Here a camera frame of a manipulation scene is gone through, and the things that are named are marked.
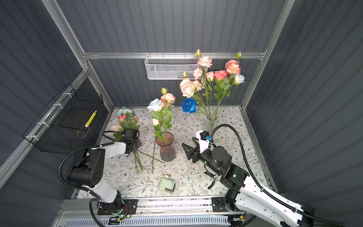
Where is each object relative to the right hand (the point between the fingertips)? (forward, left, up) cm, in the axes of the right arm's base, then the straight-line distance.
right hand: (189, 142), depth 66 cm
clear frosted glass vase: (+23, -15, -15) cm, 32 cm away
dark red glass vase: (+8, +15, -28) cm, 33 cm away
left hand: (+16, +37, -27) cm, 48 cm away
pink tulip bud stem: (+12, +18, +1) cm, 21 cm away
